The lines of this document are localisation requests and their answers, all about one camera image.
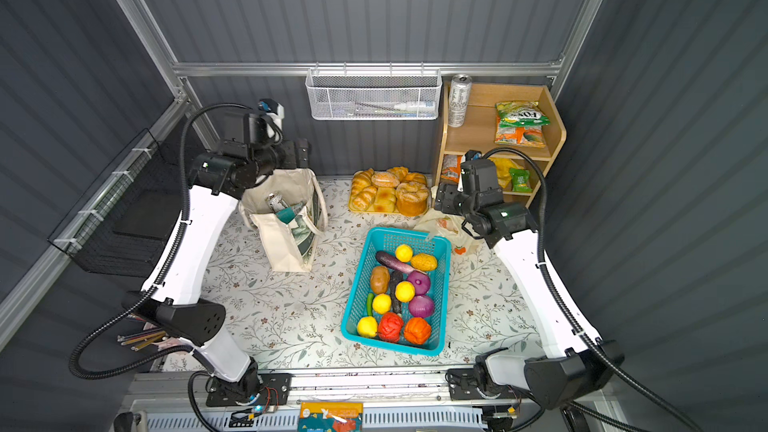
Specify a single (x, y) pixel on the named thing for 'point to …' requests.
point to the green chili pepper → (369, 304)
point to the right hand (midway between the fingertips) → (454, 194)
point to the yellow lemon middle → (404, 291)
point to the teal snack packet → (287, 214)
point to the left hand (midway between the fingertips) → (292, 145)
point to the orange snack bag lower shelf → (451, 166)
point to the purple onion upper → (421, 282)
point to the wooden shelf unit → (477, 135)
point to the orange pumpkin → (417, 330)
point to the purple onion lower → (421, 306)
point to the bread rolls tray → (396, 191)
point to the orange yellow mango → (424, 262)
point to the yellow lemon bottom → (367, 326)
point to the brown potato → (380, 278)
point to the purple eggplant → (392, 262)
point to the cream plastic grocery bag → (450, 227)
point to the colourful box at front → (330, 417)
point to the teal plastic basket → (433, 248)
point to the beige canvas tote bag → (290, 246)
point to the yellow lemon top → (403, 253)
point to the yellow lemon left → (382, 303)
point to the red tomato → (390, 327)
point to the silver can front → (277, 202)
